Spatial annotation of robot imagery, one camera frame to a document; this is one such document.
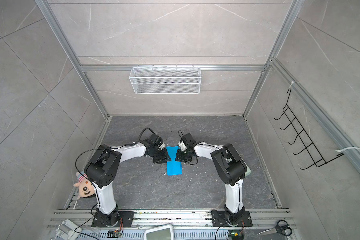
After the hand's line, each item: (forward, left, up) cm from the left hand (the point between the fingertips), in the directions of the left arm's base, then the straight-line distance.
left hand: (170, 157), depth 94 cm
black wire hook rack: (-8, -63, +31) cm, 71 cm away
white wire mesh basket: (+44, +2, +28) cm, 52 cm away
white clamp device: (-37, +48, 0) cm, 61 cm away
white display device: (-40, +2, +3) cm, 40 cm away
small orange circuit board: (-39, +27, -2) cm, 47 cm away
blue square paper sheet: (-7, -2, 0) cm, 7 cm away
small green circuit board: (-42, -32, -2) cm, 52 cm away
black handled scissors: (-40, -55, -1) cm, 68 cm away
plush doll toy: (-19, +43, +6) cm, 48 cm away
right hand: (0, -4, -1) cm, 4 cm away
